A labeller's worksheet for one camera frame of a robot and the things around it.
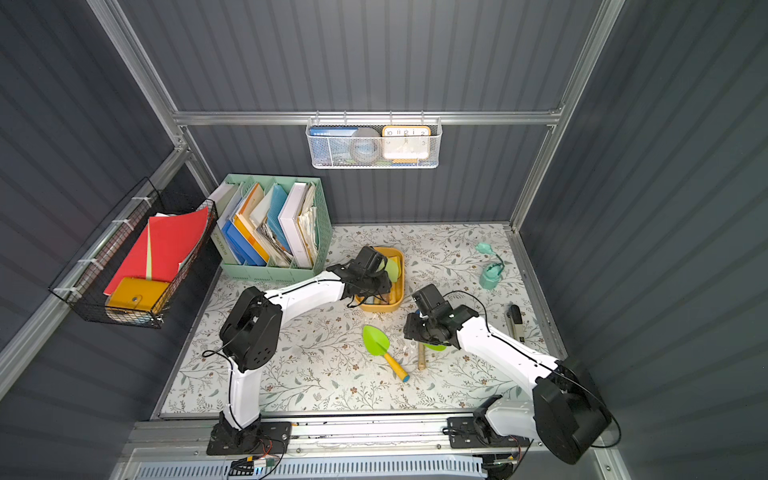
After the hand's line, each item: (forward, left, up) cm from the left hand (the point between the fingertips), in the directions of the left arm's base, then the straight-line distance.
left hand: (387, 282), depth 94 cm
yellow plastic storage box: (-3, -3, -6) cm, 7 cm away
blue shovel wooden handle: (-21, -10, -6) cm, 24 cm away
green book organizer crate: (+13, +36, +12) cm, 40 cm away
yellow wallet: (-18, +55, +23) cm, 62 cm away
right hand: (-16, -8, 0) cm, 18 cm away
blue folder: (+8, +46, +6) cm, 48 cm away
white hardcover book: (+11, +29, +18) cm, 36 cm away
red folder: (-1, +54, +22) cm, 59 cm away
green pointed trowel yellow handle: (-17, +3, -8) cm, 19 cm away
